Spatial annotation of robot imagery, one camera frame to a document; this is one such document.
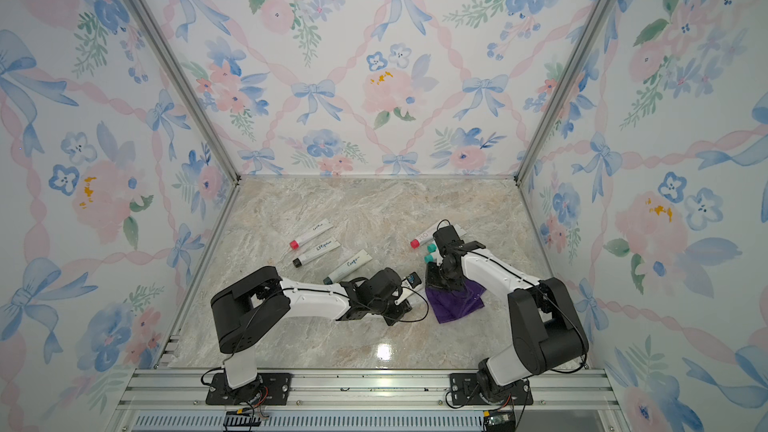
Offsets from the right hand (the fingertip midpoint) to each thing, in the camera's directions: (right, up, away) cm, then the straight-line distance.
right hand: (433, 283), depth 90 cm
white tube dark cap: (-37, +8, +8) cm, 39 cm away
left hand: (-7, -5, -2) cm, 9 cm away
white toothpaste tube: (0, +19, -15) cm, 24 cm away
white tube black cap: (-5, -5, -3) cm, 8 cm away
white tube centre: (-24, +5, +6) cm, 25 cm away
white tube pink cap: (-37, +16, +14) cm, 42 cm away
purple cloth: (+5, -5, -5) cm, 8 cm away
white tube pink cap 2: (-4, +11, +10) cm, 15 cm away
